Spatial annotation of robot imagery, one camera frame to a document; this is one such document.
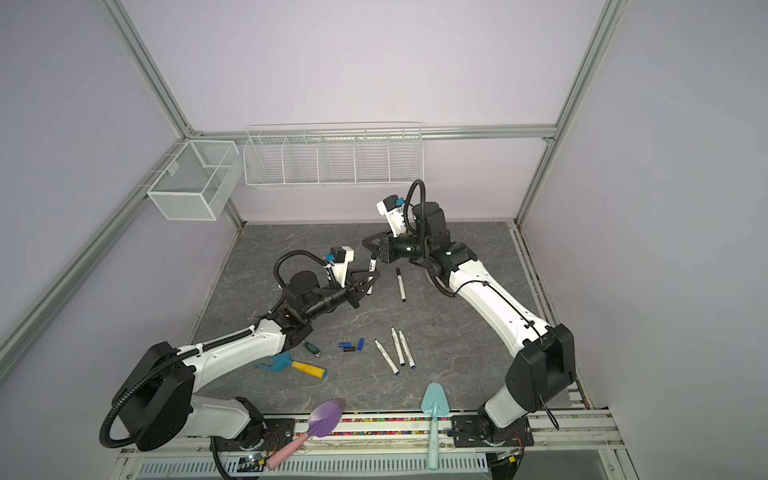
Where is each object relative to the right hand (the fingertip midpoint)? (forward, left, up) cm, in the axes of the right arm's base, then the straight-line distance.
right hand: (364, 247), depth 73 cm
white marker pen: (+9, -9, -30) cm, 32 cm away
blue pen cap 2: (-12, +4, -31) cm, 33 cm away
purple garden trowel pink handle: (-33, +12, -30) cm, 47 cm away
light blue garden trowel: (-29, -18, -28) cm, 44 cm away
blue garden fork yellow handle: (-18, +25, -28) cm, 42 cm away
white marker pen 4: (-15, -11, -30) cm, 35 cm away
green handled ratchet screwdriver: (-14, +17, -28) cm, 36 cm away
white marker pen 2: (-4, -2, -3) cm, 5 cm away
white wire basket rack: (+40, +13, +1) cm, 42 cm away
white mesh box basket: (+33, +59, -4) cm, 68 cm away
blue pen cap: (-12, +8, -30) cm, 34 cm away
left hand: (-4, -3, -5) cm, 7 cm away
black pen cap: (-14, +7, -30) cm, 34 cm away
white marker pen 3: (-14, -8, -29) cm, 33 cm away
